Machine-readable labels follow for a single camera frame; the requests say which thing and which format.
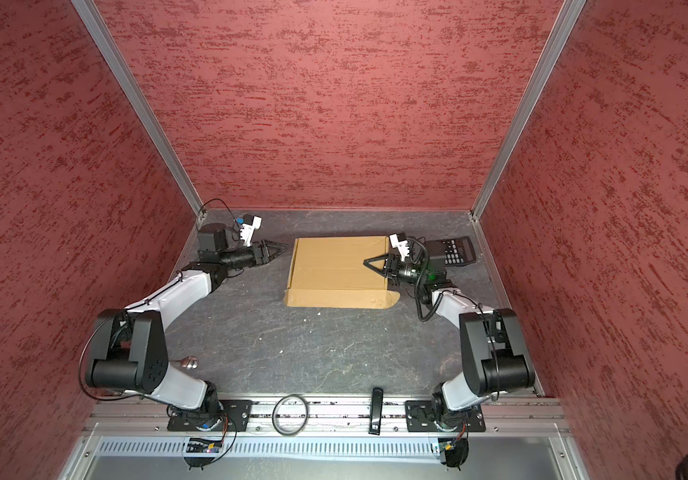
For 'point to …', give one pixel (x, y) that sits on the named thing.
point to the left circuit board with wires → (200, 445)
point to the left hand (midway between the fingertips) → (284, 253)
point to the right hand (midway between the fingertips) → (364, 270)
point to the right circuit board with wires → (456, 451)
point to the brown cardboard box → (329, 272)
